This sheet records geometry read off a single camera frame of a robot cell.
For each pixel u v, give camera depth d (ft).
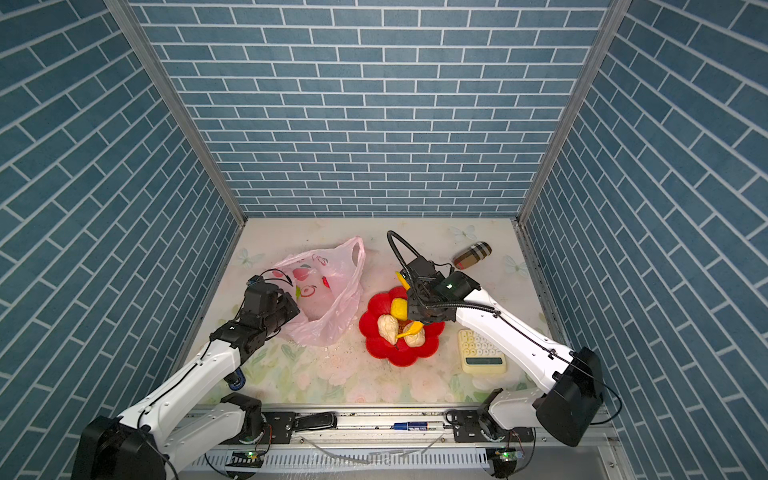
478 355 2.77
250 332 1.95
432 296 1.76
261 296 2.07
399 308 2.93
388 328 2.79
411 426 2.42
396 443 2.38
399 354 2.72
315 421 2.36
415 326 2.42
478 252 3.54
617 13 2.32
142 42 2.46
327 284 3.09
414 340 2.74
